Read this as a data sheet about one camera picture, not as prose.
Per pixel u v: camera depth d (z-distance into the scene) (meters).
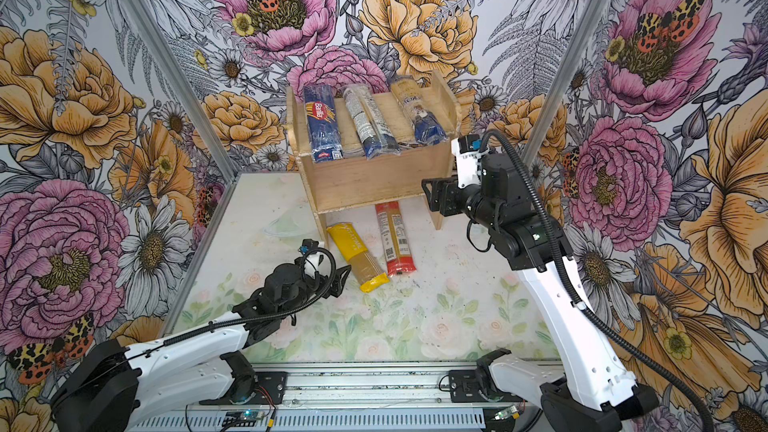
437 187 0.54
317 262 0.71
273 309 0.62
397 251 0.97
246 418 0.70
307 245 0.70
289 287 0.62
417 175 0.94
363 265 0.94
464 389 0.74
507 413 0.72
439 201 0.56
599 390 0.36
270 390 0.74
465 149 0.52
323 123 0.68
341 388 0.76
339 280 0.73
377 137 0.67
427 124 0.67
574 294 0.38
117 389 0.41
